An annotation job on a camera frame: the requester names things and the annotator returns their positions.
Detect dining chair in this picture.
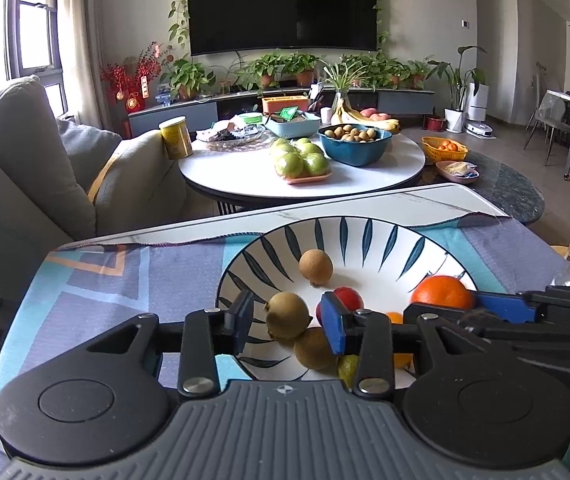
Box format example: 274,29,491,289
524,62,568,167

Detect spider plant in glass vase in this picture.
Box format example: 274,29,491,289
317,57,383,111

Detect white vacuum dock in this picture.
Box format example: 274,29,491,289
466,82,490,123

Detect black television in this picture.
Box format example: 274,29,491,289
186,0,378,57

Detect dark marble table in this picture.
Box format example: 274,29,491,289
415,150,546,226

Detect tall plant in white pot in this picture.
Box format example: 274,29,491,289
427,45,487,133

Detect large orange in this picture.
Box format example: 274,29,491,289
411,275,476,311

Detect beige pillow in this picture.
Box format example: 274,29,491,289
87,130,186,236

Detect orange basket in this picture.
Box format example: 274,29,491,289
421,136,469,163

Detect yellow can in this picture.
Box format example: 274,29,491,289
159,116,194,160

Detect orange box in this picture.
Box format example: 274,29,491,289
261,95,310,113

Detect potted green plant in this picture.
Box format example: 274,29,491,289
380,57,411,88
237,52,286,88
285,52,320,86
407,60,434,90

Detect light curtain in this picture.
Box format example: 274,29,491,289
57,0,110,131

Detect small green fruit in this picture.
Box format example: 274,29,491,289
337,354,361,390

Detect grey sofa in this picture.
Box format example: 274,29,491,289
0,75,188,301

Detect grey pillow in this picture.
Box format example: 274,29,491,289
56,117,123,196

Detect pack of green apples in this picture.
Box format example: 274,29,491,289
271,137,332,184

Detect dark framed window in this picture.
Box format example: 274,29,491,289
5,0,68,111

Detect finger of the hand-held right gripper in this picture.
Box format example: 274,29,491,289
474,285,570,325
404,302,491,341

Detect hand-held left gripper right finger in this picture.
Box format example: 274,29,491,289
319,290,471,401

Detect pile of longans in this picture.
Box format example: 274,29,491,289
324,124,380,143

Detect round white table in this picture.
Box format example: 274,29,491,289
178,127,426,211

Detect hanging vine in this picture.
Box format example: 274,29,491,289
167,0,201,53
372,0,391,53

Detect pink tray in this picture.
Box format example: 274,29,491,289
435,160,480,182

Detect light blue dish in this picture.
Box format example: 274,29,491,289
263,110,321,138

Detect white bowl with dark stripes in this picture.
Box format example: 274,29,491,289
215,216,481,382

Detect blue and grey patterned tablecloth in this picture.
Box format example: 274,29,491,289
0,212,570,480

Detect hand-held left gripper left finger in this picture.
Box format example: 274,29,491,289
80,289,257,400

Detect glass plate of snacks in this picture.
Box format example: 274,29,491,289
196,119,267,151

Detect red berry decoration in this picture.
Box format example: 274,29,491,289
100,42,176,111

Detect banana bunch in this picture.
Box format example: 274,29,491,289
331,101,401,133

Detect red plum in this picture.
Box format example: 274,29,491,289
315,286,365,328

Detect grey television cabinet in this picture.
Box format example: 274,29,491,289
127,87,436,133

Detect blue bowl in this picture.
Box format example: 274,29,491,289
317,124,393,167

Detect large potted pothos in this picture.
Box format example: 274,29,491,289
162,57,216,101

